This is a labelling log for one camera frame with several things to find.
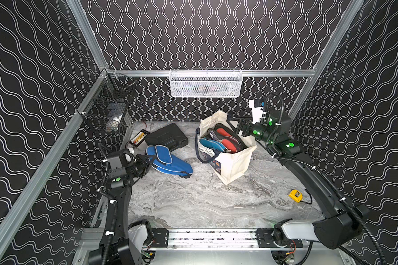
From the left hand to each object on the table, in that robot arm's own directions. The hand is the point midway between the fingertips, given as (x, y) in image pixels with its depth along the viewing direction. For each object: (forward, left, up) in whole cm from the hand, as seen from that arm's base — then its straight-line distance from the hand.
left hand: (154, 154), depth 77 cm
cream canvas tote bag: (0, -37, -6) cm, 37 cm away
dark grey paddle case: (+15, -44, -7) cm, 47 cm away
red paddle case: (+13, -36, -5) cm, 39 cm away
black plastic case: (+26, 0, -17) cm, 31 cm away
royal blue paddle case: (-2, -5, -2) cm, 5 cm away
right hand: (+11, -35, +16) cm, 40 cm away
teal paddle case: (+13, -28, -7) cm, 32 cm away
